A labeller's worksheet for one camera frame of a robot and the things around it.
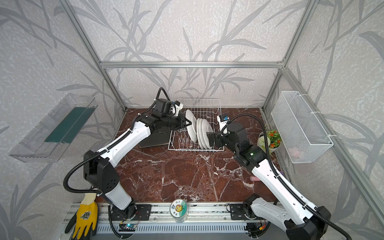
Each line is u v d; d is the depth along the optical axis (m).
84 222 0.69
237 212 0.73
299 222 0.38
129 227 0.72
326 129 0.62
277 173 0.44
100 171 0.44
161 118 0.63
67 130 0.62
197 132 0.85
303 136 0.61
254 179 0.82
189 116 0.82
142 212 0.74
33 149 0.60
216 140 0.62
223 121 0.60
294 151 0.73
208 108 1.16
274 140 0.85
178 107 0.77
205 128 0.90
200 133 0.85
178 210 0.68
